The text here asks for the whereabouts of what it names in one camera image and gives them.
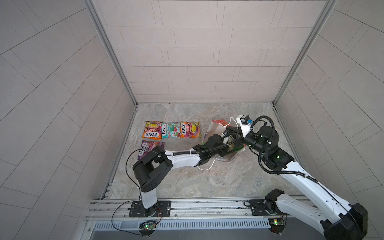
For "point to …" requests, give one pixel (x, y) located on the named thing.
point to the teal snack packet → (170, 130)
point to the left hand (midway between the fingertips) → (231, 141)
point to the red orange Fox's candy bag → (152, 130)
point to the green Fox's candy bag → (239, 148)
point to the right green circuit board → (276, 225)
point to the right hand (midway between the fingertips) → (226, 129)
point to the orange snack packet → (190, 130)
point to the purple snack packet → (146, 147)
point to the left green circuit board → (147, 226)
